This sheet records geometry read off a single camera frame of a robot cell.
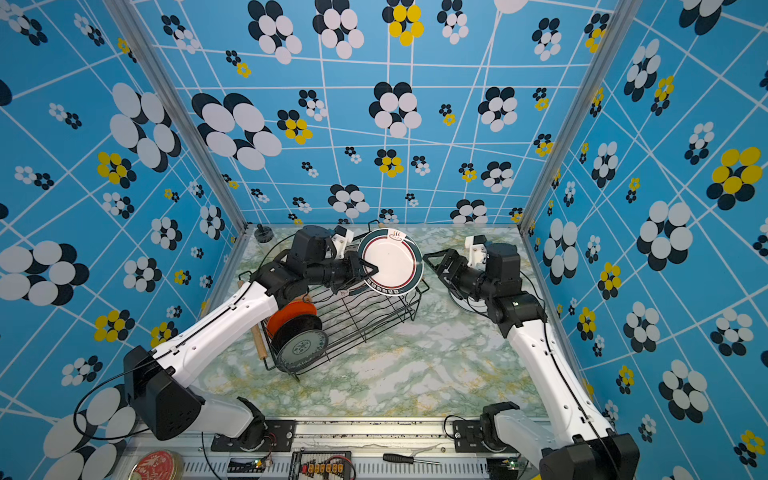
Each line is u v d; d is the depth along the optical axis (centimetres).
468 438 73
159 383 39
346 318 94
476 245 68
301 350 81
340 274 65
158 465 67
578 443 38
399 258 76
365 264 72
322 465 68
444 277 64
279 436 74
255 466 70
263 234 104
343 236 69
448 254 64
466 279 63
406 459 70
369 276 71
